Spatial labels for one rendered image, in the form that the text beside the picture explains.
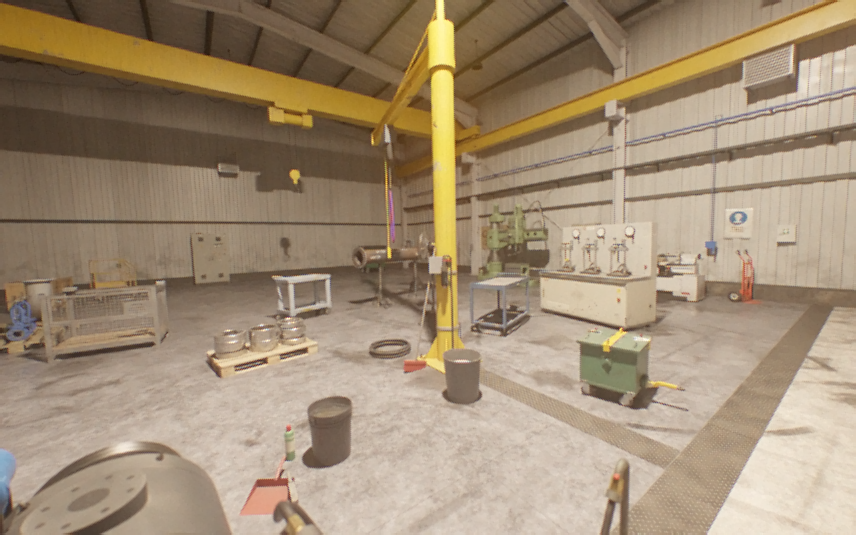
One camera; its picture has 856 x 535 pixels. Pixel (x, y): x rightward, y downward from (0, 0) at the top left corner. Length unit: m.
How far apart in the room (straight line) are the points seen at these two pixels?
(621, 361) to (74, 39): 12.40
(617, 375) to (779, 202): 7.69
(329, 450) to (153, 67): 10.77
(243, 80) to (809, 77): 13.56
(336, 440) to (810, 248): 9.90
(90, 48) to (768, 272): 16.44
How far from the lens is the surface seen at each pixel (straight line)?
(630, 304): 6.12
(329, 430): 2.57
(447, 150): 4.08
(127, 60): 11.98
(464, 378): 3.20
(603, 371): 3.56
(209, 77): 11.97
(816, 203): 10.52
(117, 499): 1.23
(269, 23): 12.47
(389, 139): 6.63
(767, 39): 10.73
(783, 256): 10.59
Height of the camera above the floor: 1.53
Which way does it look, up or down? 5 degrees down
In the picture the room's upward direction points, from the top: 2 degrees counter-clockwise
